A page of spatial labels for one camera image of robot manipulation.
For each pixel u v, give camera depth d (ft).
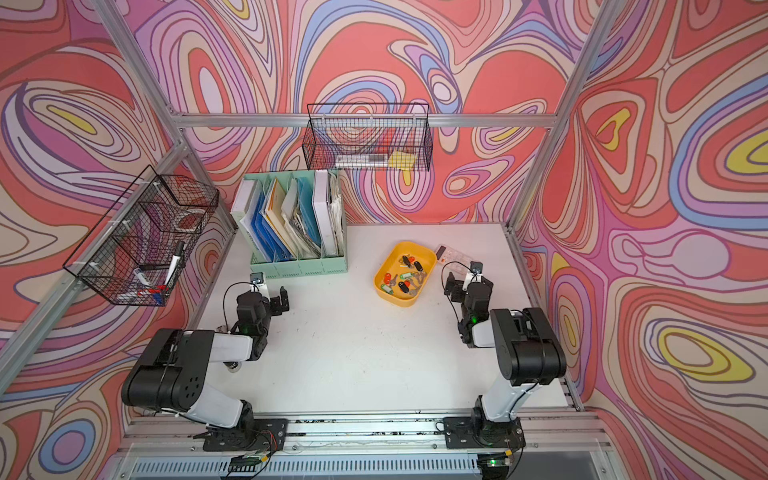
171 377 1.47
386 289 3.29
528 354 1.51
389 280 3.39
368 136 2.98
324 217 3.11
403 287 3.32
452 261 2.53
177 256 2.26
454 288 2.83
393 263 3.49
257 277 2.64
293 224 3.04
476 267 2.68
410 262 3.54
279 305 2.85
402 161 2.98
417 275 3.43
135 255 2.41
